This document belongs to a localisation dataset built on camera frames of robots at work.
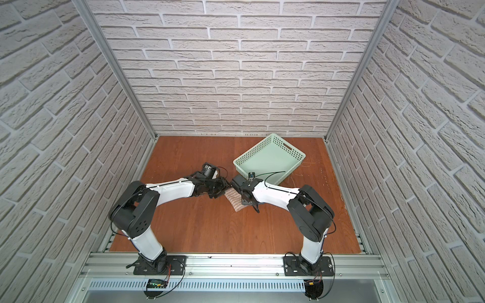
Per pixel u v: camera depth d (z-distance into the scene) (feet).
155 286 2.34
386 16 2.32
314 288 2.30
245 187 2.15
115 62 2.81
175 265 2.39
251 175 2.73
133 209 1.56
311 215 1.54
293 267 2.38
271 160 3.54
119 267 5.03
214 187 2.65
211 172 2.53
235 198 2.97
